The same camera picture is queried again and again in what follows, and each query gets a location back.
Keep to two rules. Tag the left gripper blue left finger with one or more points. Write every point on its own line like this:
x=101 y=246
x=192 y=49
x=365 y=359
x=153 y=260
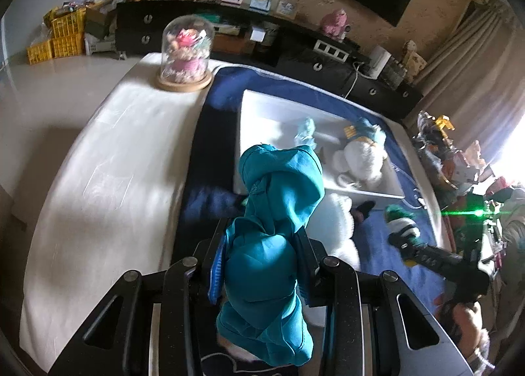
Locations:
x=215 y=259

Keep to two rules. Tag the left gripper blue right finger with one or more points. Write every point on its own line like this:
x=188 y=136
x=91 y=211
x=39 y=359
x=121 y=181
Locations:
x=310 y=254

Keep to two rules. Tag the black sock purple band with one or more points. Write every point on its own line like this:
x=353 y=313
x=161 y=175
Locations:
x=362 y=211

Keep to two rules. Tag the teal blue cloth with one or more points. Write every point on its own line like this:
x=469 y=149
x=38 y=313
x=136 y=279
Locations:
x=263 y=313

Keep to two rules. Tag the white duck plush blue outfit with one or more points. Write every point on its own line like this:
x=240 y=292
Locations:
x=359 y=163

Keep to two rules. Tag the person right hand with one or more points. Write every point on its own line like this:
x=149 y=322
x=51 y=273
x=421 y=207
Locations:
x=474 y=340

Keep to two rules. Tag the navy blue whale mat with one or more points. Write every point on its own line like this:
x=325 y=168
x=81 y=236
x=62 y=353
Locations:
x=208 y=192

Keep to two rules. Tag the white rectangular storage box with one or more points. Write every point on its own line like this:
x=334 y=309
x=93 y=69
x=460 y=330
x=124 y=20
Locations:
x=268 y=119

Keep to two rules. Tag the beige curtain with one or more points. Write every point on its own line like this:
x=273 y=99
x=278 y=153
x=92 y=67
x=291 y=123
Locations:
x=476 y=78

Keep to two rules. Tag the white air purifier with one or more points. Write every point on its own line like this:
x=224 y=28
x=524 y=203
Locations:
x=378 y=59

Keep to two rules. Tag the black tv cabinet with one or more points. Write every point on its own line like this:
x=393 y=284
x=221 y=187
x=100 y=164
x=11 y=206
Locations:
x=295 y=49

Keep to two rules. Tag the pink plush on cabinet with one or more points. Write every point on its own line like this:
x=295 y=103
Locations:
x=335 y=24

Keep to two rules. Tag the glass dome with pink flowers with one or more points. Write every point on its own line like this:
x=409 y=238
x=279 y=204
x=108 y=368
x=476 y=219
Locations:
x=185 y=53

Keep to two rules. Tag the yellow plastic crates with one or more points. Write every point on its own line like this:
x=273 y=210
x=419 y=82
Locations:
x=63 y=35

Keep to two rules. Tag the wooden picture frame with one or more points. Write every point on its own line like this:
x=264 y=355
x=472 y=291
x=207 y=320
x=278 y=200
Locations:
x=286 y=9

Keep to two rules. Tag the blue picture frame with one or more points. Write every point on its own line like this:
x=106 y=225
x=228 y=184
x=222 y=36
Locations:
x=260 y=5

